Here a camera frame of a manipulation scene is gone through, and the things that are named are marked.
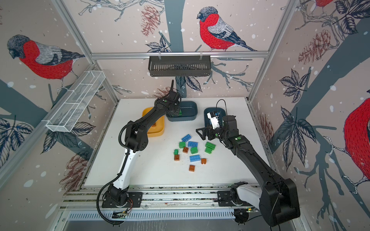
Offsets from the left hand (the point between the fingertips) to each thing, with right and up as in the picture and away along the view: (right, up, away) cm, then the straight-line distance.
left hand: (175, 110), depth 103 cm
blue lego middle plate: (+13, -23, -10) cm, 28 cm away
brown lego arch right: (+19, -31, -16) cm, 40 cm away
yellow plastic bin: (-12, -13, -6) cm, 18 cm away
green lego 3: (+24, -23, -10) cm, 35 cm away
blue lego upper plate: (+8, -20, -5) cm, 22 cm away
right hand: (+17, -11, -22) cm, 31 cm away
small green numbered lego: (+2, -27, -13) cm, 30 cm away
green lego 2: (+14, -26, -12) cm, 32 cm away
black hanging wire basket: (+3, +34, +4) cm, 34 cm away
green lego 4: (+23, -26, -10) cm, 37 cm away
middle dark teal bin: (+10, -2, +9) cm, 14 cm away
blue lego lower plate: (+14, -30, -15) cm, 36 cm away
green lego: (+6, -23, -10) cm, 25 cm away
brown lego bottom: (+12, -35, -19) cm, 41 cm away
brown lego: (+8, -26, -12) cm, 29 cm away
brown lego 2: (+3, -30, -15) cm, 33 cm away
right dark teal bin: (+34, -1, +1) cm, 34 cm away
